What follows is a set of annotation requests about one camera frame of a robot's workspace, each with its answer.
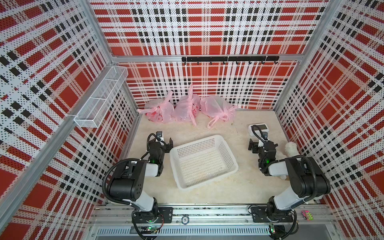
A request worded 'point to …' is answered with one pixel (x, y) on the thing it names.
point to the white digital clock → (263, 127)
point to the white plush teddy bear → (291, 150)
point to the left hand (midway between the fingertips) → (165, 138)
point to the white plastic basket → (202, 161)
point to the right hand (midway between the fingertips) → (259, 139)
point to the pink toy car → (307, 215)
